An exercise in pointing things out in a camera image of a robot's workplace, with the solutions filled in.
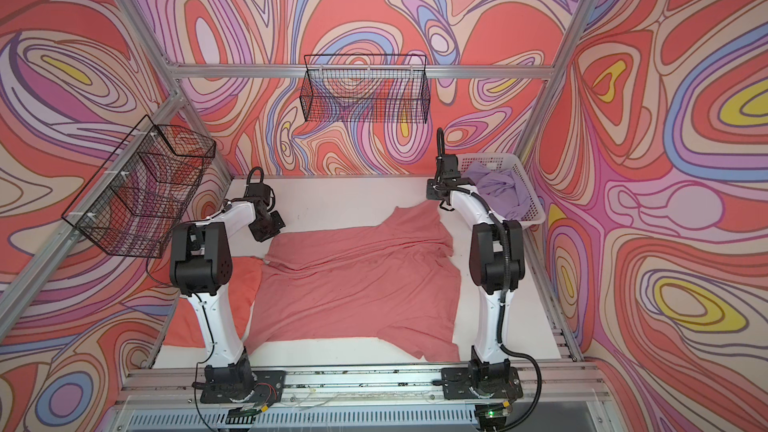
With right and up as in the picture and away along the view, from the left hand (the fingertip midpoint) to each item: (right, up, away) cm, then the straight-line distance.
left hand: (283, 228), depth 104 cm
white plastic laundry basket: (+87, +5, -5) cm, 87 cm away
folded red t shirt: (-20, -27, -22) cm, 40 cm away
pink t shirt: (+39, -15, -12) cm, 44 cm away
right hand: (+56, +12, -2) cm, 57 cm away
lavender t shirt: (+79, +13, +3) cm, 81 cm away
